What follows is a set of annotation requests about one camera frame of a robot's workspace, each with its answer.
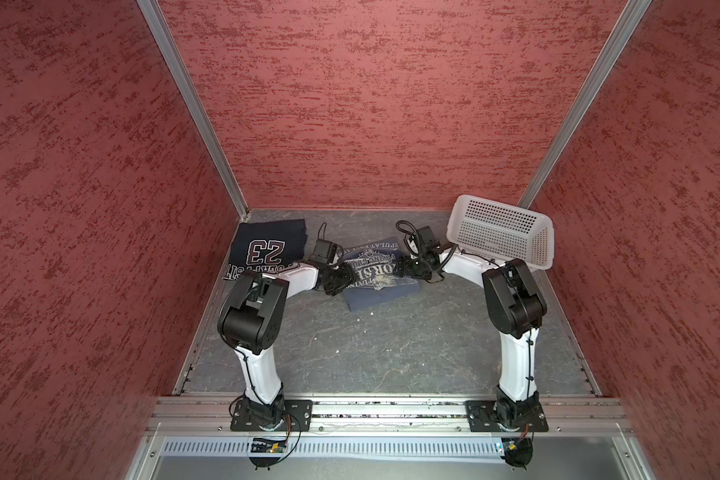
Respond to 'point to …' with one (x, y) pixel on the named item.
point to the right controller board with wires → (517, 451)
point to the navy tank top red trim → (266, 245)
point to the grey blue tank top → (376, 278)
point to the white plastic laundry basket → (501, 232)
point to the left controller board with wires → (266, 445)
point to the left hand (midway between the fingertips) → (354, 286)
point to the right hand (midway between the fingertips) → (401, 277)
